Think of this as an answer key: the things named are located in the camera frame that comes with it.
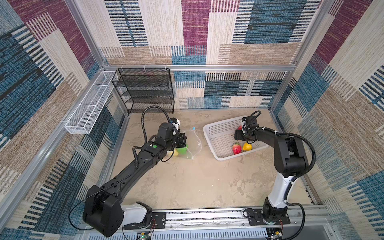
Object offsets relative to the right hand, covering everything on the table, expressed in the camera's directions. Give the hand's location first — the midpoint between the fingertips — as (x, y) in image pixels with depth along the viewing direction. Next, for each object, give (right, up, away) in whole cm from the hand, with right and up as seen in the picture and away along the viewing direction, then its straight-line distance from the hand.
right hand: (239, 136), depth 101 cm
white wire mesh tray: (-83, +9, -31) cm, 89 cm away
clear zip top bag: (-31, -6, -7) cm, 32 cm away
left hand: (-34, +3, -22) cm, 40 cm away
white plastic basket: (-12, 0, +2) cm, 13 cm away
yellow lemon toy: (+2, -6, -7) cm, 10 cm away
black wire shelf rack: (-65, +33, +7) cm, 74 cm away
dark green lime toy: (-37, -8, -10) cm, 39 cm away
